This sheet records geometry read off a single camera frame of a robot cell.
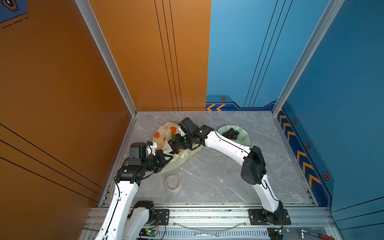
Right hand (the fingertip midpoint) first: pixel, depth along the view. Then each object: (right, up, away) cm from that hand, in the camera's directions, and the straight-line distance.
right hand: (173, 145), depth 82 cm
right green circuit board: (+51, -41, -11) cm, 66 cm away
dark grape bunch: (+37, +5, +18) cm, 41 cm away
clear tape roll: (-1, -22, +3) cm, 22 cm away
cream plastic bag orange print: (-10, +1, +13) cm, 16 cm away
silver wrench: (+13, -40, -13) cm, 44 cm away
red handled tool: (+71, -40, -14) cm, 82 cm away
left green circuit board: (-10, -40, -12) cm, 43 cm away
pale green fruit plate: (+45, +2, +19) cm, 49 cm away
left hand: (+2, -4, -8) cm, 9 cm away
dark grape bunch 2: (+1, 0, -7) cm, 7 cm away
